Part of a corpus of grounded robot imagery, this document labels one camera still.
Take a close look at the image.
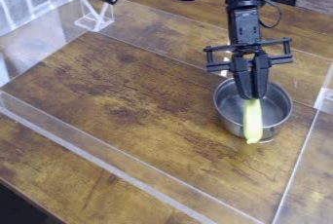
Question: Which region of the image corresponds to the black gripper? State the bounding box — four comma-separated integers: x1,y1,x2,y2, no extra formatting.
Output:
205,7,293,99

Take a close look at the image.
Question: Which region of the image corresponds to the silver metal pot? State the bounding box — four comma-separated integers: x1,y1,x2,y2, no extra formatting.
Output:
214,79,293,144

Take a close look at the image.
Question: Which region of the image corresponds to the clear acrylic right barrier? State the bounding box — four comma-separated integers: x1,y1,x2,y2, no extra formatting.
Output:
313,62,333,115

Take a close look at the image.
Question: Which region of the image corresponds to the clear acrylic front barrier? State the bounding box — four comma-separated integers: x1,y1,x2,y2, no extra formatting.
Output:
0,91,262,224

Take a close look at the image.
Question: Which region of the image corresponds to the clear acrylic triangle stand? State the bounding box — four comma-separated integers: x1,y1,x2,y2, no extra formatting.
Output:
74,0,115,32

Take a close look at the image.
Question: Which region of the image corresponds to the yellow-green toy mushroom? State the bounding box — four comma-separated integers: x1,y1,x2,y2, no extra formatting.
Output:
243,99,262,144

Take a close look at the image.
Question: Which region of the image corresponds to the clear acrylic barrier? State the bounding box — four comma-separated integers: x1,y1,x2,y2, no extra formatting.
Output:
313,62,333,115
0,91,262,224

